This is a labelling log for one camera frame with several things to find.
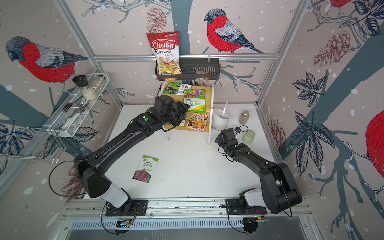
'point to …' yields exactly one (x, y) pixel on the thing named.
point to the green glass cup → (248, 137)
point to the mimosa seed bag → (172, 88)
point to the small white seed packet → (184, 86)
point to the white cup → (220, 119)
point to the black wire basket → (193, 69)
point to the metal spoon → (81, 109)
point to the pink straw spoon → (223, 114)
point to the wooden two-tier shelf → (209, 104)
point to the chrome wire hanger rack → (59, 137)
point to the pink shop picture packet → (198, 121)
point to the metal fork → (67, 105)
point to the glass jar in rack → (98, 84)
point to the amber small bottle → (244, 117)
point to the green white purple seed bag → (145, 168)
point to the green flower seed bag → (196, 98)
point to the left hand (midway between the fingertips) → (192, 106)
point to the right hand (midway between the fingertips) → (222, 139)
